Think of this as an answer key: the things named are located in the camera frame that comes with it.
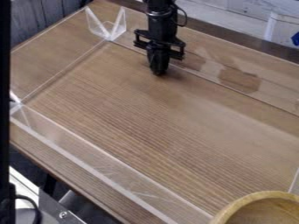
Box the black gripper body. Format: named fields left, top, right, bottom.
left=133, top=29, right=185, bottom=60

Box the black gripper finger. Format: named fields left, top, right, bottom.
left=145, top=41, right=171, bottom=76

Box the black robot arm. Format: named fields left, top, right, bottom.
left=133, top=0, right=187, bottom=76

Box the brown wooden bowl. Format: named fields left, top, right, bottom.
left=209, top=191, right=299, bottom=224

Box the white container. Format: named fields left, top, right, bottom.
left=264, top=11, right=299, bottom=49

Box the blue object at right edge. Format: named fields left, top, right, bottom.
left=291, top=32, right=299, bottom=46

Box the clear acrylic corner bracket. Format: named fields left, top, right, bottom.
left=84, top=7, right=127, bottom=41

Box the clear acrylic tray wall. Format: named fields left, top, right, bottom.
left=9, top=5, right=299, bottom=224

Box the grey metal bracket with screw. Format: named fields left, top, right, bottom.
left=39, top=190, right=87, bottom=224

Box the black cable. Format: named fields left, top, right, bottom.
left=15, top=194, right=44, bottom=224

